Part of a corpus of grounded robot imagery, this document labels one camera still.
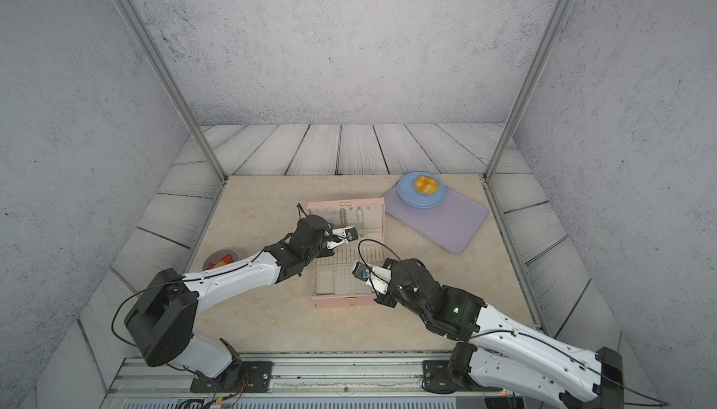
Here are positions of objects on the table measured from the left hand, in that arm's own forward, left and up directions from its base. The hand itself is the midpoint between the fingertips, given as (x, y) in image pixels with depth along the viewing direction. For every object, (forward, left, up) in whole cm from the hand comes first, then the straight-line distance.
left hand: (334, 225), depth 87 cm
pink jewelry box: (-15, 0, -8) cm, 17 cm away
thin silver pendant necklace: (+1, -9, +1) cm, 9 cm away
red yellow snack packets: (-4, +36, -12) cm, 38 cm away
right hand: (-18, -12, +7) cm, 22 cm away
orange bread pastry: (+28, -35, -12) cm, 46 cm away
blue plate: (+26, -28, -14) cm, 40 cm away
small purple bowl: (-3, +39, -12) cm, 41 cm away
